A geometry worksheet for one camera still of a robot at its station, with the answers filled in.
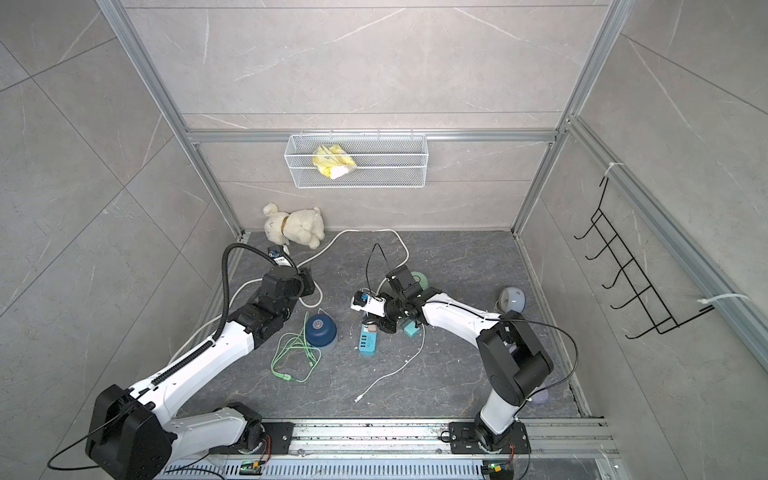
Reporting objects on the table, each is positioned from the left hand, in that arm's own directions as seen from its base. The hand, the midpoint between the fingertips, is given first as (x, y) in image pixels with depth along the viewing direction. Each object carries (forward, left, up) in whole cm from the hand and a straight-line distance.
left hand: (304, 265), depth 81 cm
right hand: (-9, -17, -13) cm, 24 cm away
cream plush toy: (+29, +8, -13) cm, 32 cm away
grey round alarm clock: (-4, -62, -15) cm, 64 cm away
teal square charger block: (-10, -29, -20) cm, 37 cm away
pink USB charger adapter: (-11, -18, -17) cm, 27 cm away
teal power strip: (-14, -17, -20) cm, 30 cm away
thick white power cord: (+8, -20, -23) cm, 31 cm away
